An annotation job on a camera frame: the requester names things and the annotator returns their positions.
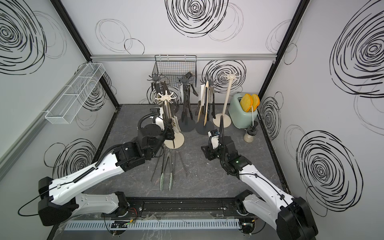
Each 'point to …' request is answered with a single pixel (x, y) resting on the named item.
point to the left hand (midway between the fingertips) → (172, 120)
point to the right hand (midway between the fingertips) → (206, 146)
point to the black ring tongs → (187, 105)
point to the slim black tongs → (213, 106)
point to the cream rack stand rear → (227, 120)
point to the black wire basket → (175, 67)
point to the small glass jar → (249, 136)
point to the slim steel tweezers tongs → (176, 152)
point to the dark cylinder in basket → (188, 75)
